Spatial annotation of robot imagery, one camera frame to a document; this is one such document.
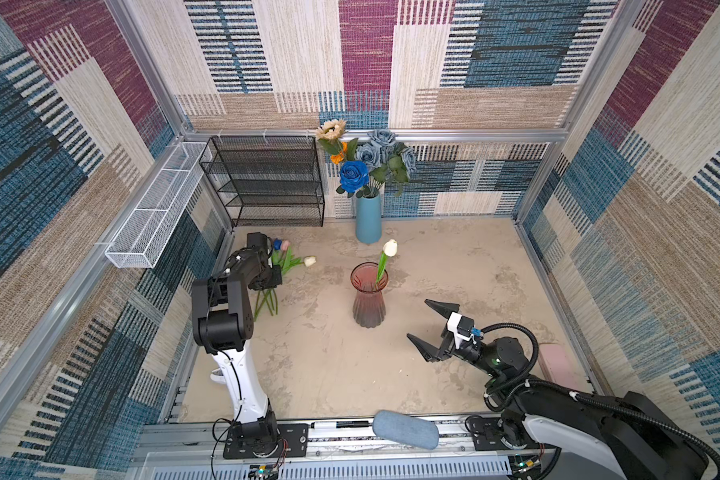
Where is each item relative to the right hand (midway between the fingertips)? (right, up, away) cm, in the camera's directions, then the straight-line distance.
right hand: (417, 318), depth 72 cm
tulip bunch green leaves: (-40, +13, +33) cm, 53 cm away
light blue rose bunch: (-6, +43, +18) cm, 48 cm away
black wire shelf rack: (-48, +41, +38) cm, 74 cm away
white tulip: (-7, +17, +2) cm, 18 cm away
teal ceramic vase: (-11, +27, +34) cm, 45 cm away
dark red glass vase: (-11, +1, +19) cm, 22 cm away
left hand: (-44, +7, +29) cm, 53 cm away
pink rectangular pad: (+41, -16, +11) cm, 45 cm away
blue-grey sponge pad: (0, -27, 0) cm, 27 cm away
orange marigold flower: (-21, +44, +21) cm, 53 cm away
